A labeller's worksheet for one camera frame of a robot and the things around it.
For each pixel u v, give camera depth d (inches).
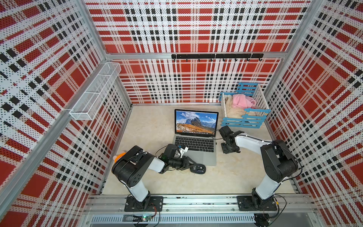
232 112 41.9
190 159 32.8
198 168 33.1
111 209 29.0
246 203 28.7
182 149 33.8
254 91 44.1
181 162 31.3
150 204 28.7
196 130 38.8
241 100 41.1
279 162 18.6
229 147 30.2
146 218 27.2
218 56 35.3
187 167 30.9
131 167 18.5
